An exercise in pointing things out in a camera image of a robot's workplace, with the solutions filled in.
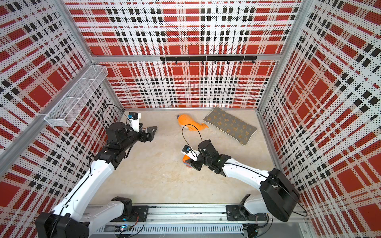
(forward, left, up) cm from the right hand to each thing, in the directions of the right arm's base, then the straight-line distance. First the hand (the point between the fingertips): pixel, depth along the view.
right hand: (191, 157), depth 82 cm
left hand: (+11, +21, +15) cm, 28 cm away
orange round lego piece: (-1, +3, +1) cm, 3 cm away
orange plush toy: (+31, +6, -4) cm, 32 cm away
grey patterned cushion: (+24, -30, -7) cm, 39 cm away
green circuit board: (-32, +32, -9) cm, 46 cm away
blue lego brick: (-2, +2, -5) cm, 6 cm away
